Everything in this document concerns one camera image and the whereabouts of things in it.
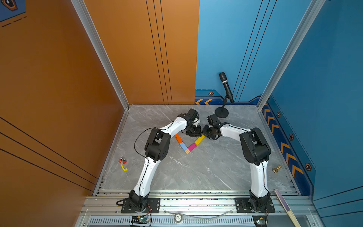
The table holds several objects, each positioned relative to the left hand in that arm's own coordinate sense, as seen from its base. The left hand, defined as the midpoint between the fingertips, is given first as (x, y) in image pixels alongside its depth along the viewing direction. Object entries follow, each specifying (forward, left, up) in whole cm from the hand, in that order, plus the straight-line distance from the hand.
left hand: (201, 133), depth 100 cm
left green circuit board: (-50, +33, -3) cm, 60 cm away
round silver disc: (-50, +14, +3) cm, 51 cm away
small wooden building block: (-13, +10, -1) cm, 17 cm away
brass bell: (-25, -44, -2) cm, 50 cm away
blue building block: (-10, +12, -1) cm, 16 cm away
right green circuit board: (-49, -28, -4) cm, 57 cm away
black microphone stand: (+22, -19, -2) cm, 29 cm away
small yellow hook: (-24, +50, -2) cm, 55 cm away
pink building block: (-10, +7, -3) cm, 12 cm away
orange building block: (-3, +16, -2) cm, 17 cm away
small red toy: (-21, +50, 0) cm, 54 cm away
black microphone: (+22, -19, +18) cm, 34 cm away
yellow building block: (-5, +1, -1) cm, 5 cm away
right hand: (+2, -1, -3) cm, 4 cm away
